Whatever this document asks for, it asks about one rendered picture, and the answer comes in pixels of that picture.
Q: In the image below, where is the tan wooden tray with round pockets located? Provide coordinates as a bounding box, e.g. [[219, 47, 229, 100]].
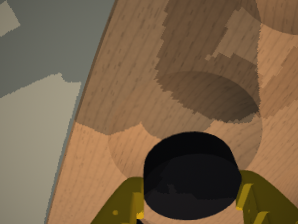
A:
[[46, 0, 298, 224]]

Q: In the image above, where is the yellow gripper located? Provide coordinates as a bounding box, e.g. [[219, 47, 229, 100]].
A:
[[90, 170, 298, 224]]

